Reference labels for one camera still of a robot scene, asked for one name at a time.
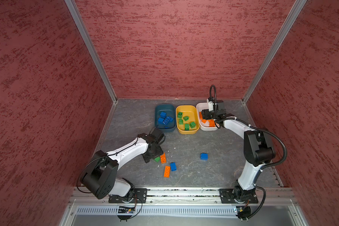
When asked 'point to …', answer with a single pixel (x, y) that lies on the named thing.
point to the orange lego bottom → (166, 172)
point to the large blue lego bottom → (167, 119)
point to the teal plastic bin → (170, 109)
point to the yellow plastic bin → (190, 111)
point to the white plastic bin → (205, 126)
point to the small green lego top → (186, 118)
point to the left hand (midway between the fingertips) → (156, 158)
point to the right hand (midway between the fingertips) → (205, 113)
